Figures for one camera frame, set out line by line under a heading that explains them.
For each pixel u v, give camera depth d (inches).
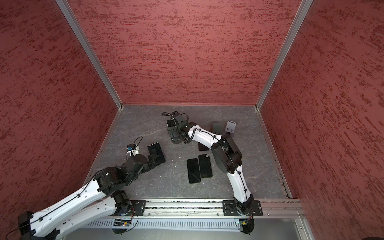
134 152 26.7
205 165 35.6
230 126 39.3
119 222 28.6
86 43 33.0
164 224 30.5
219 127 39.0
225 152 23.0
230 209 28.9
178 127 28.8
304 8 28.1
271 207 29.9
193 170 34.6
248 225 28.0
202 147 38.1
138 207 29.2
